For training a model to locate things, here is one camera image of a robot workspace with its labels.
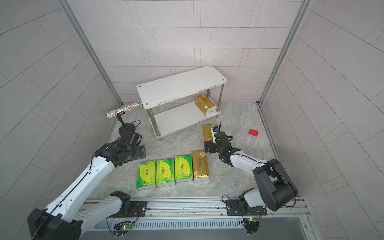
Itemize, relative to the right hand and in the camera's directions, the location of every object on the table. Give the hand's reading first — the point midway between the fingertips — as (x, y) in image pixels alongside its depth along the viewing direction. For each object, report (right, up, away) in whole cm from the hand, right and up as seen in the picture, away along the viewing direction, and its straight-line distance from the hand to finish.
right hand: (210, 141), depth 91 cm
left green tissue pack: (-34, -15, -16) cm, 40 cm away
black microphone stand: (-57, +7, +8) cm, 58 cm away
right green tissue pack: (-15, -12, -13) cm, 23 cm away
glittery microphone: (-50, +20, -4) cm, 54 cm away
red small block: (+29, +4, +7) cm, 30 cm away
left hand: (-39, -3, -12) cm, 41 cm away
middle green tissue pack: (-25, -14, -14) cm, 32 cm away
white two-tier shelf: (-22, +23, -17) cm, 36 cm away
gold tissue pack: (-2, +5, 0) cm, 5 cm away
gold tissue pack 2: (-3, +23, +9) cm, 25 cm away
